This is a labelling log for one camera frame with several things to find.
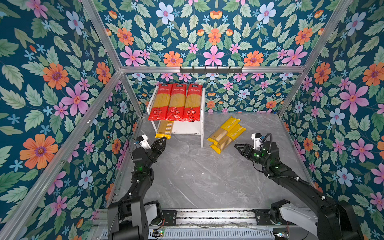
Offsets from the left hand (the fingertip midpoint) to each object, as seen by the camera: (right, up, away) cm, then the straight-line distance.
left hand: (166, 136), depth 79 cm
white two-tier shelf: (+6, +5, +12) cm, 14 cm away
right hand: (+38, -6, +1) cm, 38 cm away
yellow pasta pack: (+33, +2, +28) cm, 43 cm away
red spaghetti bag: (-3, +15, -4) cm, 15 cm away
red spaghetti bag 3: (+14, +14, -6) cm, 21 cm away
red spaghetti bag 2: (+6, +13, -6) cm, 16 cm away
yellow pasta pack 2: (+36, -4, +22) cm, 43 cm away
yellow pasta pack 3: (-3, +3, +8) cm, 9 cm away
